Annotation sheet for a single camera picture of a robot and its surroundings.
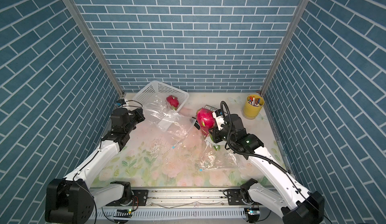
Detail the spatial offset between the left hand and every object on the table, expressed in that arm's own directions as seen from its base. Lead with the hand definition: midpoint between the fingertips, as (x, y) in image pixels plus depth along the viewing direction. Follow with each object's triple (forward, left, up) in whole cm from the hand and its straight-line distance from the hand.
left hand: (146, 108), depth 82 cm
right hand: (-13, -36, -1) cm, 38 cm away
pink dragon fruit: (-11, -33, +6) cm, 35 cm away
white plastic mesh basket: (+29, +6, -20) cm, 35 cm away
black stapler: (+2, -28, -19) cm, 34 cm away
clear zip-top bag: (-1, -9, -5) cm, 10 cm away
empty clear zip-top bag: (-21, -38, -20) cm, 48 cm away
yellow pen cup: (+12, -66, -10) cm, 68 cm away
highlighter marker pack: (+19, -38, -22) cm, 48 cm away
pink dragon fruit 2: (+18, -11, -14) cm, 25 cm away
